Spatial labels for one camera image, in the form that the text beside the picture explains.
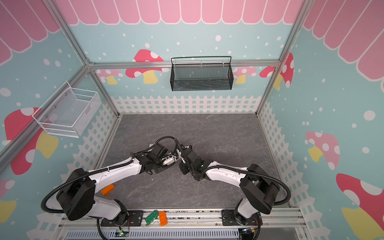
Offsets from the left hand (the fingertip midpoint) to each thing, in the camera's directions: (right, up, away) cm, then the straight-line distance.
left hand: (161, 162), depth 88 cm
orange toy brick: (+4, -25, -14) cm, 29 cm away
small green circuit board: (-16, -31, -16) cm, 38 cm away
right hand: (+12, +1, -3) cm, 12 cm away
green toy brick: (-2, -24, -15) cm, 28 cm away
